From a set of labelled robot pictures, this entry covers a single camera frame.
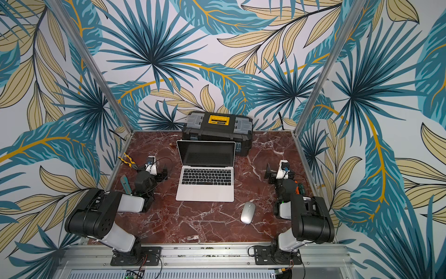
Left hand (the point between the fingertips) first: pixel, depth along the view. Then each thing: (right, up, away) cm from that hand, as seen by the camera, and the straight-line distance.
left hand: (155, 164), depth 92 cm
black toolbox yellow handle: (+25, +21, +8) cm, 34 cm away
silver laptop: (+27, -4, +8) cm, 28 cm away
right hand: (+58, +1, -4) cm, 58 cm away
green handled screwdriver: (+78, -14, 0) cm, 79 cm away
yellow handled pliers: (-17, 0, +8) cm, 19 cm away
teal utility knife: (-17, -11, +2) cm, 20 cm away
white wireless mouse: (+48, -23, -6) cm, 54 cm away
